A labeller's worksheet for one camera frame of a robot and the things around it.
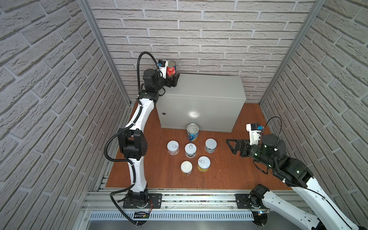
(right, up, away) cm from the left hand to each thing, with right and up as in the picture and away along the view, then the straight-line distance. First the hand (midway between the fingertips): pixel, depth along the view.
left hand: (173, 68), depth 81 cm
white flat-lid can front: (+7, -57, -2) cm, 57 cm away
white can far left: (-1, -47, +7) cm, 48 cm away
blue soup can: (+12, -38, +10) cm, 41 cm away
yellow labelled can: (+18, -55, +1) cm, 58 cm away
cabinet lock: (-7, -26, +9) cm, 28 cm away
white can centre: (+10, -49, +7) cm, 50 cm away
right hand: (+30, -39, -16) cm, 52 cm away
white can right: (+23, -46, +9) cm, 52 cm away
